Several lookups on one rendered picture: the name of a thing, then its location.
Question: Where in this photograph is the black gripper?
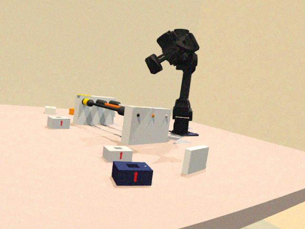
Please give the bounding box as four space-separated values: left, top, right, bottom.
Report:
145 33 199 74

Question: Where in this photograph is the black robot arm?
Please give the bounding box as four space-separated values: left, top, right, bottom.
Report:
157 29 198 134

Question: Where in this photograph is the small orange block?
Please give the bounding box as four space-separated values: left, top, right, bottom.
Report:
69 108 74 115

